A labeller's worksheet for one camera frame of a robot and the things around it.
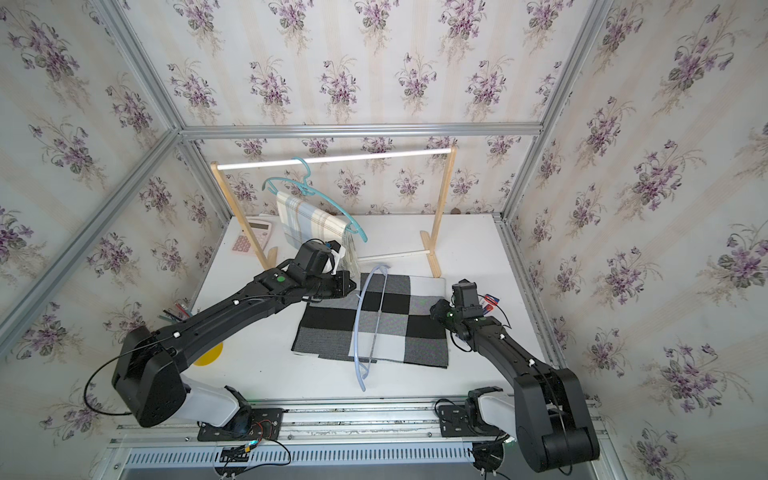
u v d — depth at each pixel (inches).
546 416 16.1
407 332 34.7
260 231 42.5
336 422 29.4
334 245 29.4
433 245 42.0
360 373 28.9
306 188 45.2
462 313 27.1
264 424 28.7
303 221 33.1
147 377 15.9
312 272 24.7
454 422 28.7
